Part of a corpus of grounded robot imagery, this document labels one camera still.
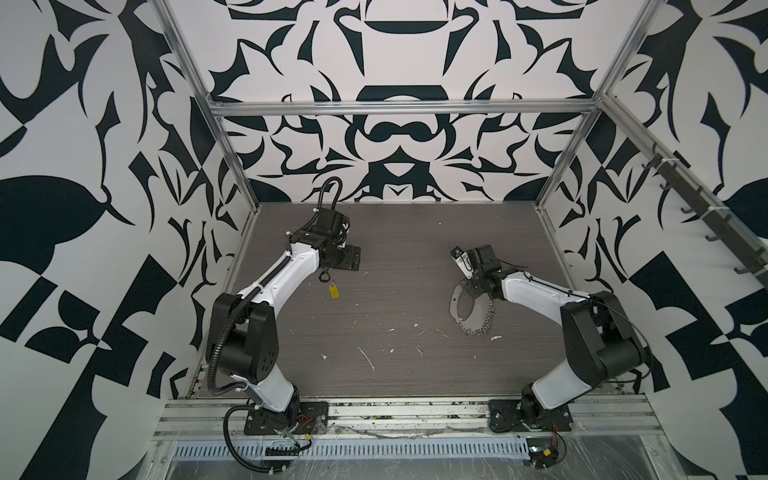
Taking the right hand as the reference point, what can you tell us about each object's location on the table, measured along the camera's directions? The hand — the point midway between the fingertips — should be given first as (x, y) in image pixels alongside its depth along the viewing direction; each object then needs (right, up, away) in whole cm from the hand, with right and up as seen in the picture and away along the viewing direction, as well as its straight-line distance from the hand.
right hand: (478, 273), depth 94 cm
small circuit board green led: (+8, -39, -23) cm, 46 cm away
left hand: (-40, +6, -6) cm, 41 cm away
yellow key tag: (-45, -6, +2) cm, 46 cm away
